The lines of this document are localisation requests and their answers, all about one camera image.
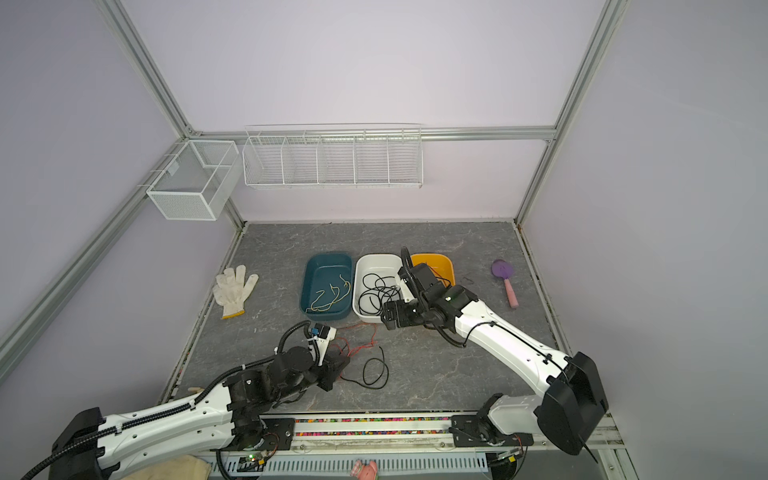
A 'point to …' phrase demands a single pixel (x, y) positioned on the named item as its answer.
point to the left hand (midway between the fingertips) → (348, 365)
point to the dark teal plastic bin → (327, 287)
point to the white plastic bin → (382, 264)
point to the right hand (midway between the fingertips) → (395, 316)
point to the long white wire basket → (333, 159)
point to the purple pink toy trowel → (504, 269)
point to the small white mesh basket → (198, 181)
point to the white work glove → (231, 290)
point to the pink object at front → (365, 471)
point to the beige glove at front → (188, 467)
